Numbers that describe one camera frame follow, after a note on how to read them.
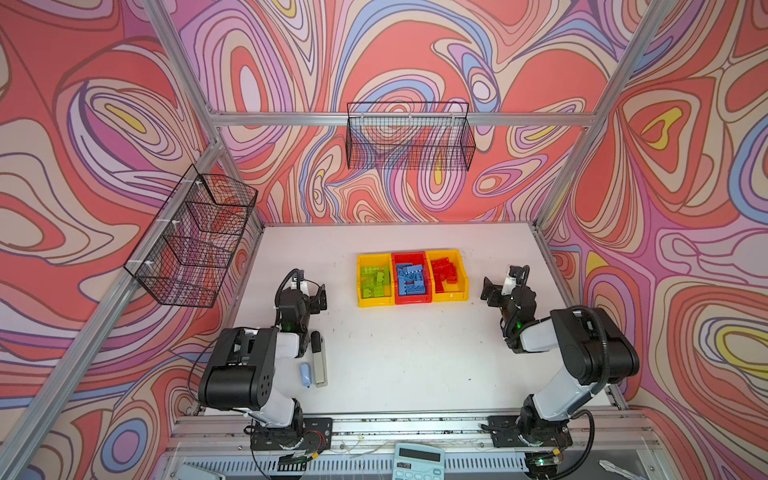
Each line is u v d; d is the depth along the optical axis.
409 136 0.96
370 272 1.04
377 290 0.99
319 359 0.82
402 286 0.98
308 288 0.82
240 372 0.45
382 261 1.02
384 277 0.98
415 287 0.99
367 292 0.97
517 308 0.72
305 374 0.81
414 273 1.00
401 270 1.01
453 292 0.99
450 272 1.01
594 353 0.47
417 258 1.03
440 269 1.01
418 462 0.68
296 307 0.72
